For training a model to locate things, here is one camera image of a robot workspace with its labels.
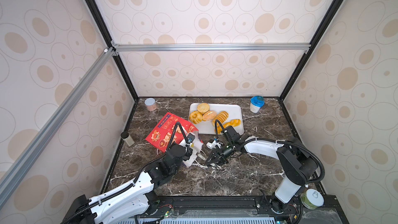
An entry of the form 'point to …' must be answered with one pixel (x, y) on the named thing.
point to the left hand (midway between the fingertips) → (189, 137)
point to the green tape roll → (311, 199)
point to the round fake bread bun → (203, 108)
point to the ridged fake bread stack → (222, 116)
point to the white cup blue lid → (256, 102)
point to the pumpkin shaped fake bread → (196, 117)
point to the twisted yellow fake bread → (232, 123)
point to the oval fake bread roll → (209, 115)
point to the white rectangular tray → (235, 112)
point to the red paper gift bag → (170, 130)
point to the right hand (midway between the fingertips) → (209, 165)
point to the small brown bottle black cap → (125, 136)
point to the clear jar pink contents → (151, 104)
